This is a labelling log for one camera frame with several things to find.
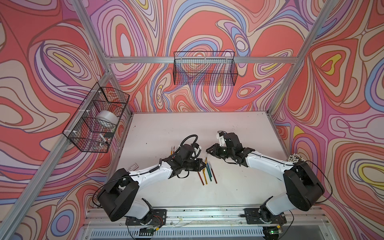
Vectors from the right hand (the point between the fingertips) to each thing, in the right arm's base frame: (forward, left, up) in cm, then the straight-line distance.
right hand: (207, 154), depth 85 cm
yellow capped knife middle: (-11, +2, -10) cm, 15 cm away
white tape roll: (+11, +51, +23) cm, 57 cm away
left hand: (-8, 0, 0) cm, 8 cm away
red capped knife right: (-2, -2, -9) cm, 10 cm away
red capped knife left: (-10, +4, -10) cm, 15 cm away
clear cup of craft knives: (-9, -43, +8) cm, 45 cm away
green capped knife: (-6, -1, -9) cm, 11 cm away
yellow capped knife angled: (-5, +2, 0) cm, 5 cm away
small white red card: (-3, +46, -9) cm, 47 cm away
